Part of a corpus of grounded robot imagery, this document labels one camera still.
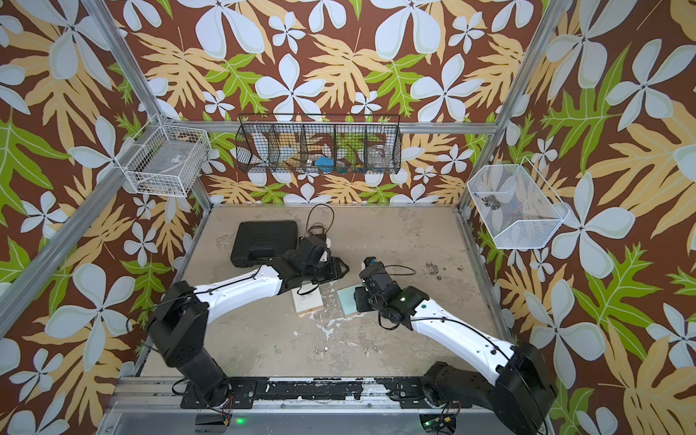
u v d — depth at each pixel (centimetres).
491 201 86
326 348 82
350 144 98
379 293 60
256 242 107
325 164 94
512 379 39
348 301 89
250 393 74
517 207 83
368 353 81
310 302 89
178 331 45
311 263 69
